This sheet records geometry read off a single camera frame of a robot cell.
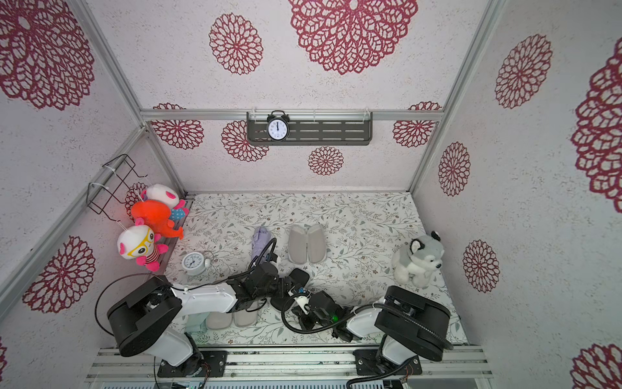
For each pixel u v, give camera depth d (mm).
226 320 812
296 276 904
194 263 922
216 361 756
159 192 947
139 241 796
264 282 691
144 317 445
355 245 1027
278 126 897
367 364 700
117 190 791
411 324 450
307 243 1021
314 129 992
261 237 996
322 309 659
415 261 797
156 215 879
